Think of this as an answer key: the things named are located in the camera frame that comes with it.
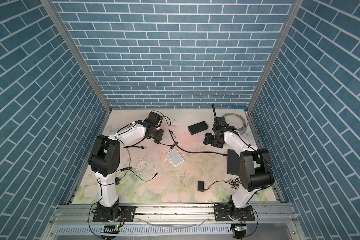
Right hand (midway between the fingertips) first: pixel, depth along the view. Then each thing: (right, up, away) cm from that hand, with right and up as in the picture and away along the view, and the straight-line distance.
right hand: (207, 141), depth 93 cm
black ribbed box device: (-5, +8, +15) cm, 18 cm away
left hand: (-31, +4, +6) cm, 32 cm away
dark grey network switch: (+16, -14, 0) cm, 21 cm away
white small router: (-20, -10, -2) cm, 23 cm away
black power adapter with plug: (+14, -23, -10) cm, 28 cm away
